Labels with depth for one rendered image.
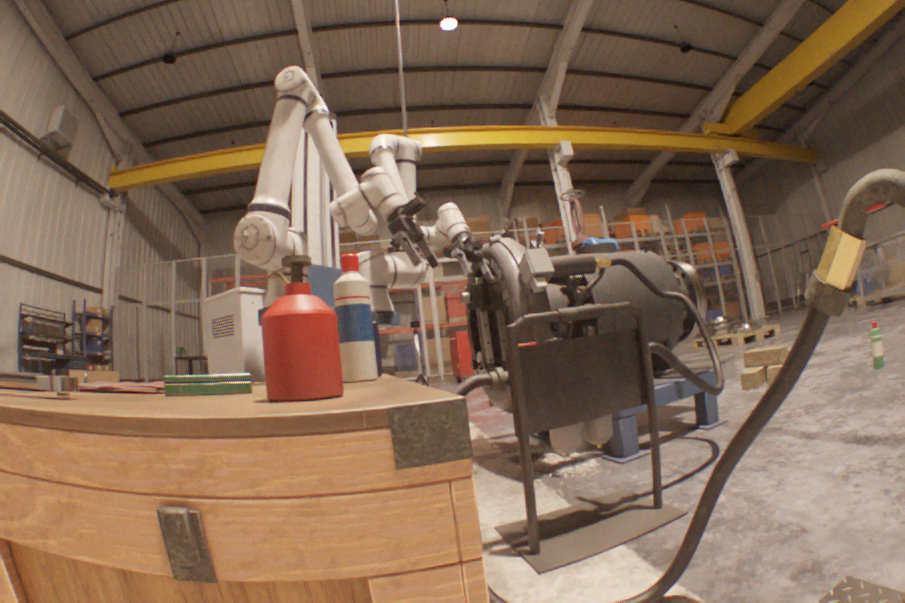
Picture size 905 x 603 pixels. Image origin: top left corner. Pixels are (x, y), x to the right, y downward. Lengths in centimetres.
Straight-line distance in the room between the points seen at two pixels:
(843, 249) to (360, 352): 70
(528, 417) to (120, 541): 80
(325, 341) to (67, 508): 29
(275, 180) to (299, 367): 109
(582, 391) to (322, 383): 72
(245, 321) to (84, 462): 143
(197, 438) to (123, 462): 7
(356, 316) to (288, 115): 97
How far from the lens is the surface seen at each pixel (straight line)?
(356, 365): 71
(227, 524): 33
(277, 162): 145
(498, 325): 183
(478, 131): 1036
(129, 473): 35
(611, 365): 105
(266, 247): 132
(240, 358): 175
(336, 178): 150
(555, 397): 97
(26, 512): 45
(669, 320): 197
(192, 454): 32
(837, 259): 51
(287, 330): 39
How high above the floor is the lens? 50
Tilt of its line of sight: 13 degrees up
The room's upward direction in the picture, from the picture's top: 7 degrees counter-clockwise
